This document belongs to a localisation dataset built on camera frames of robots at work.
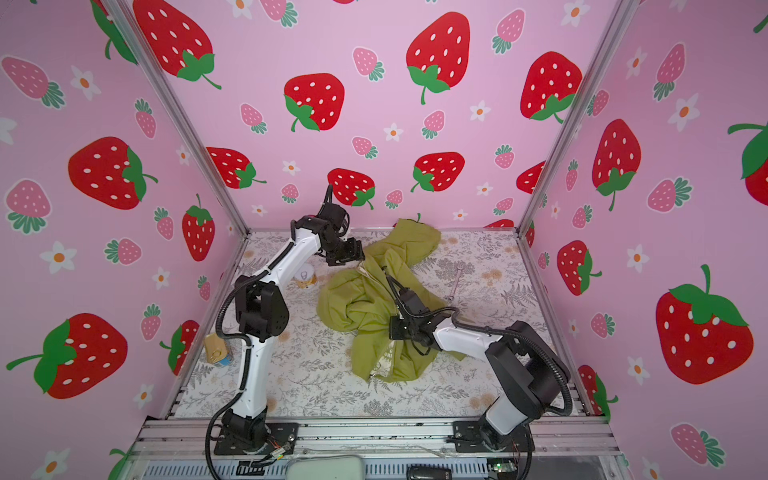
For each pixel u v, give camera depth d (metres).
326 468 0.68
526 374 0.45
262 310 0.58
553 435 0.76
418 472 0.73
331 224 0.76
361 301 0.91
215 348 0.86
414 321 0.70
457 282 1.05
